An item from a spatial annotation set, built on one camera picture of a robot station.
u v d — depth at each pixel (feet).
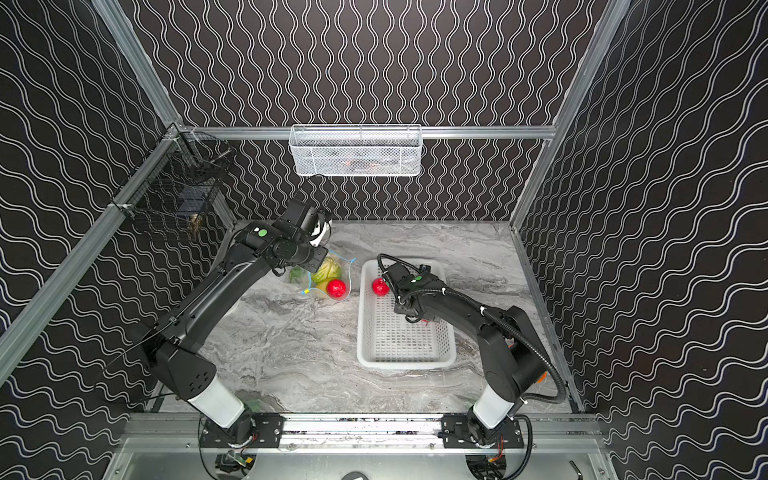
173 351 1.35
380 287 3.19
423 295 1.96
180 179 3.20
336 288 2.93
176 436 2.45
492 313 1.59
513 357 1.49
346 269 3.32
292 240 1.90
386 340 2.94
